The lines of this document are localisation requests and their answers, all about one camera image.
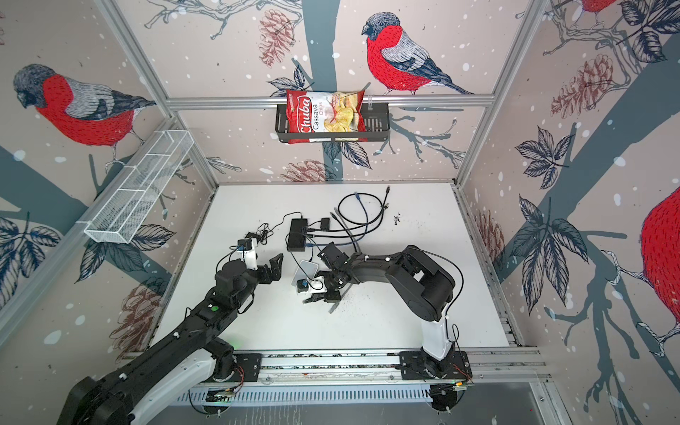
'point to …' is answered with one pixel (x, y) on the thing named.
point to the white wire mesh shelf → (120, 212)
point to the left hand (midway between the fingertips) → (269, 255)
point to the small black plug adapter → (325, 224)
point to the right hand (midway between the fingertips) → (313, 299)
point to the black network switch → (297, 235)
